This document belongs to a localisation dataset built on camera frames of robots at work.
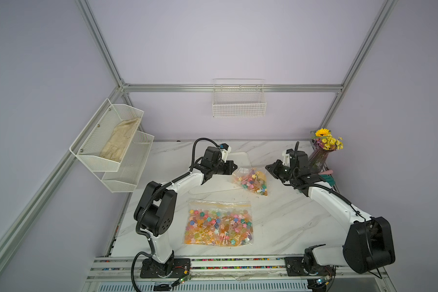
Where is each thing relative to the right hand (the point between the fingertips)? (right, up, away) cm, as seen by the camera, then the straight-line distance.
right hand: (265, 168), depth 86 cm
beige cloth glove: (-66, +11, -7) cm, 68 cm away
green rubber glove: (+43, -8, +21) cm, 49 cm away
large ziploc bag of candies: (-22, -26, -1) cm, 34 cm away
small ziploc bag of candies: (-5, -6, +5) cm, 9 cm away
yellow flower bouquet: (+30, +15, +3) cm, 33 cm away
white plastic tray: (-20, -9, +15) cm, 27 cm away
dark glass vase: (+31, +4, +11) cm, 33 cm away
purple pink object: (+39, -3, +16) cm, 43 cm away
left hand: (-14, 0, +4) cm, 14 cm away
